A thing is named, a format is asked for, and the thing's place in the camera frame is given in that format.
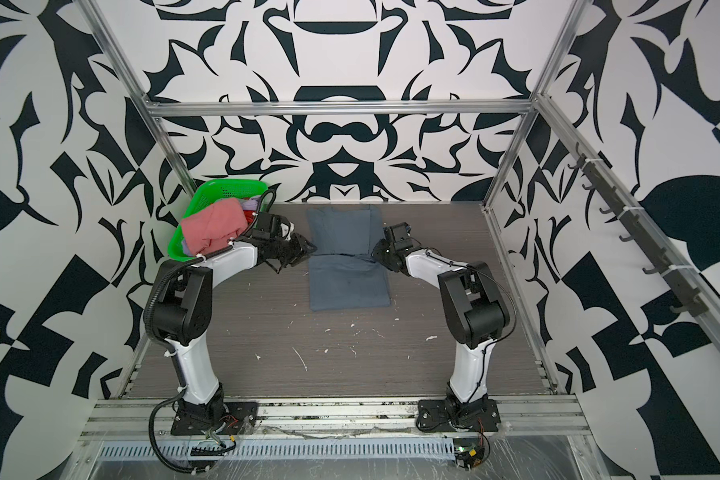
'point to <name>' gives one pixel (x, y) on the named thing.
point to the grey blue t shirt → (342, 271)
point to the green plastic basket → (216, 190)
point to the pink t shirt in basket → (213, 227)
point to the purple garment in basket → (250, 204)
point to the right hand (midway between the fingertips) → (377, 248)
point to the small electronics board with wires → (471, 451)
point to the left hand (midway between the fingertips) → (316, 244)
